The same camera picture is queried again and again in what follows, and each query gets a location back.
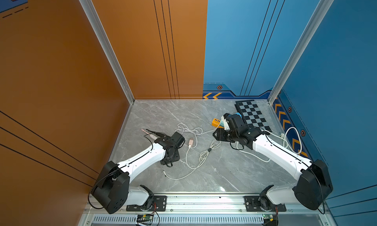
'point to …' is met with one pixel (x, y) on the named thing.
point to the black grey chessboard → (252, 115)
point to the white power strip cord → (245, 153)
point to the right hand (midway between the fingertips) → (215, 134)
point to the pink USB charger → (191, 142)
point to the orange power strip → (215, 123)
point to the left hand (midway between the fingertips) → (174, 157)
